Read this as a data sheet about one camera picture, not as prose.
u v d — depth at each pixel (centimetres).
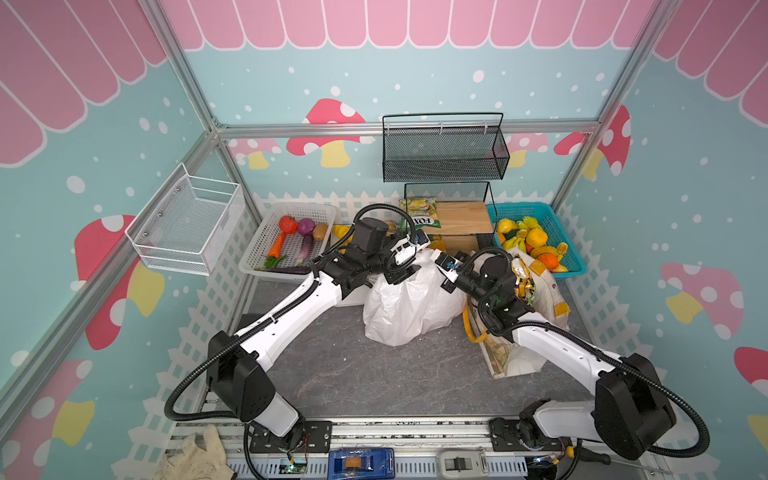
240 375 41
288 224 113
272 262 107
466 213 103
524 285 85
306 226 113
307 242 112
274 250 110
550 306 79
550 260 98
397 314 77
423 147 97
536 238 102
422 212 97
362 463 67
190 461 70
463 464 67
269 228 112
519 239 106
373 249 60
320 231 111
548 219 113
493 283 59
